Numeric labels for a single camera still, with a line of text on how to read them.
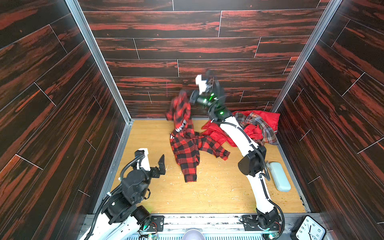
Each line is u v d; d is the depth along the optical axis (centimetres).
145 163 56
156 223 74
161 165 59
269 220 64
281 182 85
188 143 101
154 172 58
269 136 98
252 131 98
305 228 70
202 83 70
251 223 73
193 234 69
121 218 46
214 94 62
